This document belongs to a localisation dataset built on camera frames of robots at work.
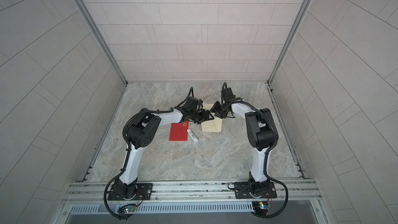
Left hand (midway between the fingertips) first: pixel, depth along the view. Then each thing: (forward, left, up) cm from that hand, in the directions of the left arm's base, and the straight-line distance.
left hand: (215, 117), depth 95 cm
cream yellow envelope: (-5, 0, -2) cm, 5 cm away
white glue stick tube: (-12, +13, 0) cm, 18 cm away
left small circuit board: (-46, +37, +2) cm, 59 cm away
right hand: (+4, +3, +1) cm, 5 cm away
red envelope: (-9, +21, -1) cm, 23 cm away
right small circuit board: (-45, -19, -2) cm, 49 cm away
